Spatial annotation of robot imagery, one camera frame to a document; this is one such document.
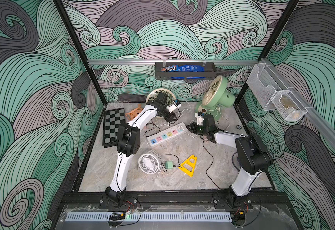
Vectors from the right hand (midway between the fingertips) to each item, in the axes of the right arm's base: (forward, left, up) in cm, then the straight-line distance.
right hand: (188, 126), depth 96 cm
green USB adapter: (-24, +14, -5) cm, 28 cm away
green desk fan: (+8, -16, +20) cm, 27 cm away
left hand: (+6, +10, +6) cm, 13 cm away
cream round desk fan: (+20, +24, +11) cm, 33 cm away
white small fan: (-26, +24, +3) cm, 36 cm away
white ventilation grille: (-50, +1, -8) cm, 50 cm away
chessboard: (+10, +56, -4) cm, 57 cm away
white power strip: (-3, +15, -5) cm, 16 cm away
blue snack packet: (+27, +3, +28) cm, 39 cm away
